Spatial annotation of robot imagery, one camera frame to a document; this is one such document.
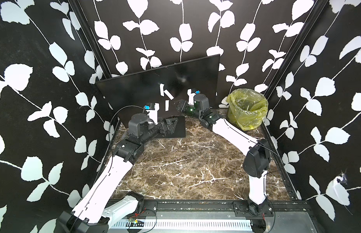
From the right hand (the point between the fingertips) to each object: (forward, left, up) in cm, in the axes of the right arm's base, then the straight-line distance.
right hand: (174, 103), depth 80 cm
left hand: (-14, +1, +5) cm, 15 cm away
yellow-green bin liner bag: (+6, -45, -10) cm, 47 cm away
